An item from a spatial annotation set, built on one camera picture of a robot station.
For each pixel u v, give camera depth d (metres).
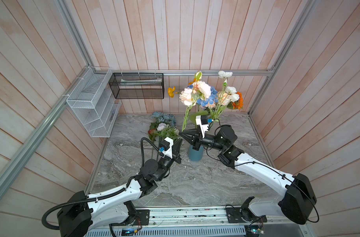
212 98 0.64
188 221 0.73
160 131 0.95
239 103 0.75
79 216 0.40
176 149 0.61
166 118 1.05
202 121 0.57
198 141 0.58
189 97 0.52
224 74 0.62
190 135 0.62
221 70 0.63
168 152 0.57
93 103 0.69
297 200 0.40
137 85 1.06
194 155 0.87
